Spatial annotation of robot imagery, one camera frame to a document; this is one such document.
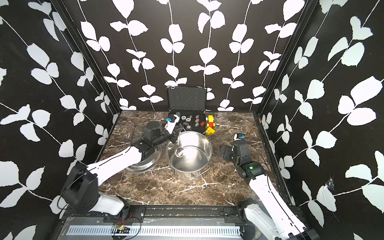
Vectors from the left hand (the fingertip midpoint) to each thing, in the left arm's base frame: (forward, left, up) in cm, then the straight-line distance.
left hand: (183, 124), depth 79 cm
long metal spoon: (-4, +4, -22) cm, 22 cm away
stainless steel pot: (-6, -3, -25) cm, 25 cm away
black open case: (+33, -4, -15) cm, 36 cm away
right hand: (-10, -23, -8) cm, 26 cm away
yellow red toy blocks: (+19, -19, -24) cm, 36 cm away
